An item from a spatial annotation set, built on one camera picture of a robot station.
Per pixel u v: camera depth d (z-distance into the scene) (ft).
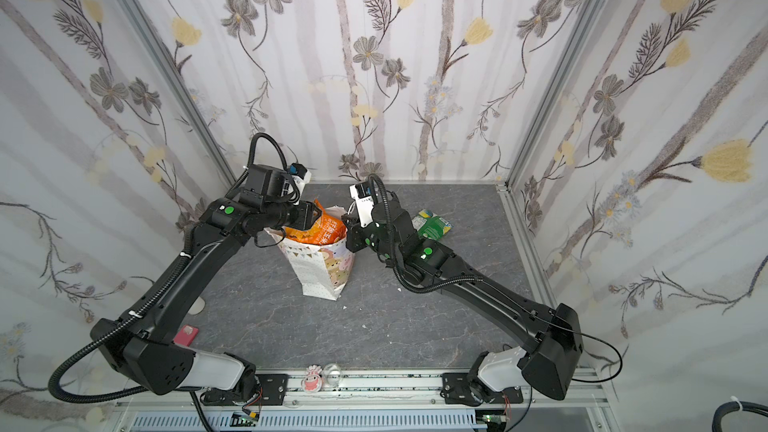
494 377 2.04
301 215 2.15
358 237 2.00
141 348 1.25
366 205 1.95
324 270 2.57
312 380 2.40
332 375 2.52
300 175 2.13
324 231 2.57
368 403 2.40
